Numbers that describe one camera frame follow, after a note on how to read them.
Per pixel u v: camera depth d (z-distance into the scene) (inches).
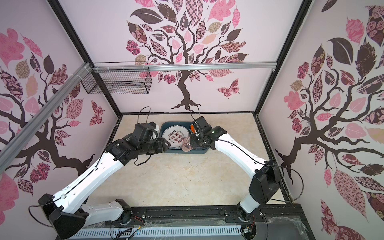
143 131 20.8
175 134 40.7
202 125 24.0
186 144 33.5
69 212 15.5
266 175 16.7
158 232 27.4
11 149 19.7
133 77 64.0
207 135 22.5
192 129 38.5
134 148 20.1
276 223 28.2
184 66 36.3
